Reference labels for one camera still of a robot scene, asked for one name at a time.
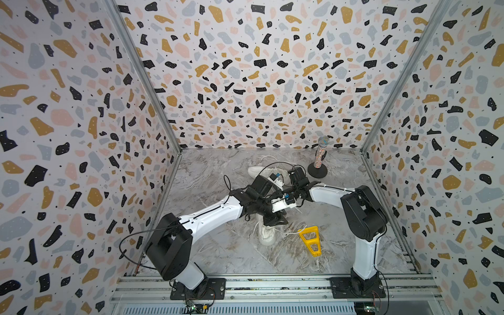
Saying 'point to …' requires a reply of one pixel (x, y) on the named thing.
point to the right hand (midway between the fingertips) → (266, 205)
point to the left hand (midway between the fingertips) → (286, 216)
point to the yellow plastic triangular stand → (311, 229)
